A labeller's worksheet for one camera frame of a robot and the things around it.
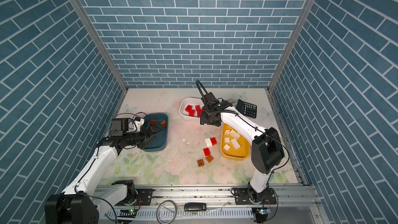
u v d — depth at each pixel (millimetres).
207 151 889
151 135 705
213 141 912
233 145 894
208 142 911
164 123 978
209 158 845
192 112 1050
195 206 690
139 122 768
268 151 462
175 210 699
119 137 618
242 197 734
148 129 721
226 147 894
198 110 1075
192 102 1111
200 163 844
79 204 382
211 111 655
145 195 739
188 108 1079
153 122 989
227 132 942
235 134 937
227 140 917
